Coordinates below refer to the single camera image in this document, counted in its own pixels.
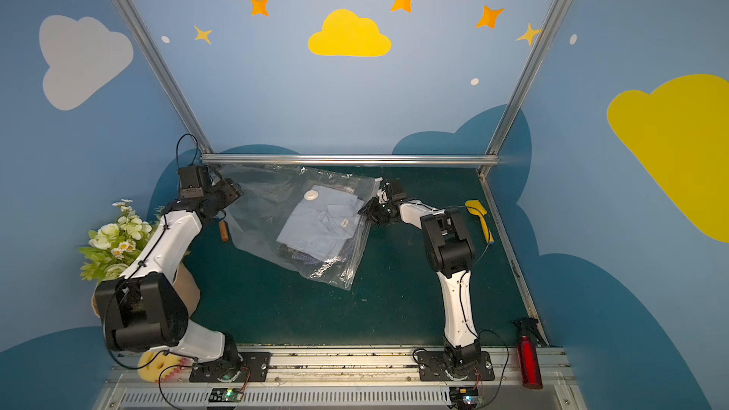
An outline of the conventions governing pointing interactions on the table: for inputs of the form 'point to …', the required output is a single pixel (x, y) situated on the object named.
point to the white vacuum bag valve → (310, 195)
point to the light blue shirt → (321, 222)
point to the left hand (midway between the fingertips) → (238, 186)
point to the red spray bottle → (529, 352)
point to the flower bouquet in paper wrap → (113, 248)
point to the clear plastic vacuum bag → (271, 193)
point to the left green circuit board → (225, 395)
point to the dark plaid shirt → (339, 261)
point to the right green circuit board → (463, 397)
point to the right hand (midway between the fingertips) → (365, 210)
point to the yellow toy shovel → (475, 206)
